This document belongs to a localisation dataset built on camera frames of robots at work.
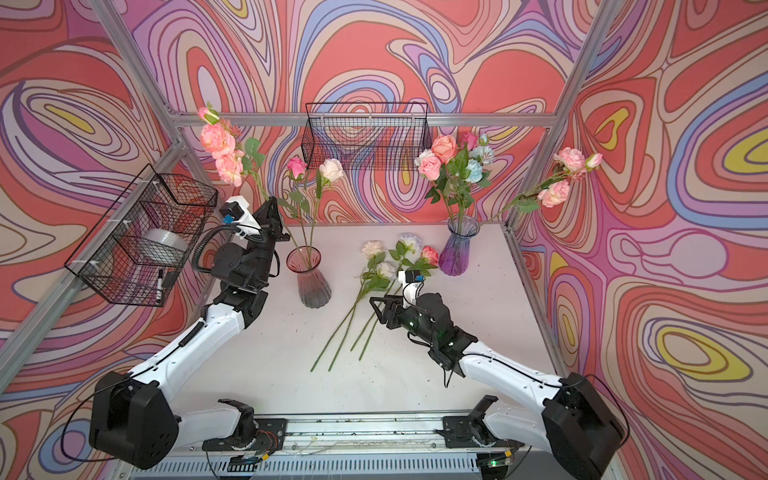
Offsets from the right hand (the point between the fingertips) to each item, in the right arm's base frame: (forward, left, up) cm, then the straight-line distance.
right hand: (379, 305), depth 78 cm
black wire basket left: (+9, +60, +14) cm, 62 cm away
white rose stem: (+31, +2, -13) cm, 33 cm away
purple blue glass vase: (+22, -25, -9) cm, 35 cm away
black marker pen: (+3, +53, +10) cm, 54 cm away
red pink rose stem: (+26, -18, -16) cm, 35 cm away
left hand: (+15, +23, +25) cm, 37 cm away
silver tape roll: (+11, +52, +16) cm, 56 cm away
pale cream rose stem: (+21, -2, -13) cm, 24 cm away
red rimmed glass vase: (+11, +20, -8) cm, 25 cm away
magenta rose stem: (+23, +21, +16) cm, 36 cm away
